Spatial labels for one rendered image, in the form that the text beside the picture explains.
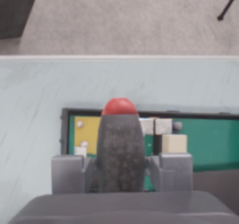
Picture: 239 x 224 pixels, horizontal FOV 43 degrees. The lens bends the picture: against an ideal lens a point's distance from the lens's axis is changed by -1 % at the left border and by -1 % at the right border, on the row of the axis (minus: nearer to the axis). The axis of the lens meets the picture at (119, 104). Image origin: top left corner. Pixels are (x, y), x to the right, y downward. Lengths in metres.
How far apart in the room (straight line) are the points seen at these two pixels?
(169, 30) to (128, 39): 0.23
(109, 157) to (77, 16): 1.22
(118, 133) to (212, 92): 0.19
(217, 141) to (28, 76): 0.19
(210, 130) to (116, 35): 1.12
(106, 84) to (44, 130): 0.07
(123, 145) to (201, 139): 0.16
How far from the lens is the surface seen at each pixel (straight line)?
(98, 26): 1.37
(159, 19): 1.52
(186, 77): 0.31
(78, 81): 0.26
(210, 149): 0.31
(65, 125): 0.24
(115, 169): 0.16
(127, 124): 0.16
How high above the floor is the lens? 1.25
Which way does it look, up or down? 67 degrees down
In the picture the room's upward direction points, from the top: 85 degrees clockwise
